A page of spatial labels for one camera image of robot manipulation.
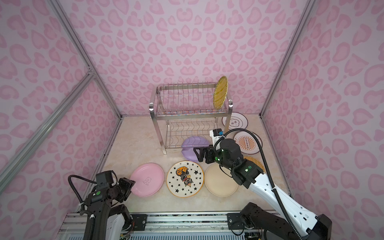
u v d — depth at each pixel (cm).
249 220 62
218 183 84
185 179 86
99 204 53
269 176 47
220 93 80
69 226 74
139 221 73
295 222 39
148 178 88
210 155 61
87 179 71
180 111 71
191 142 101
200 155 62
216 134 61
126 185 72
